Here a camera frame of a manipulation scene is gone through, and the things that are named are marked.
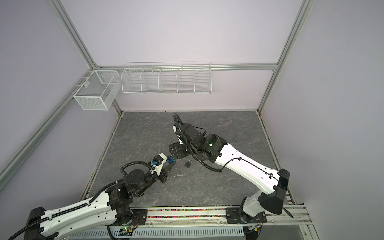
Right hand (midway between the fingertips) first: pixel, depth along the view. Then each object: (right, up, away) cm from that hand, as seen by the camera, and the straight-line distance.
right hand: (176, 148), depth 68 cm
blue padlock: (-3, -5, -1) cm, 6 cm away
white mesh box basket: (-57, +34, +32) cm, 74 cm away
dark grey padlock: (+4, -13, +24) cm, 27 cm away
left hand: (-2, -6, +2) cm, 7 cm away
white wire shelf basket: (-11, +42, +31) cm, 53 cm away
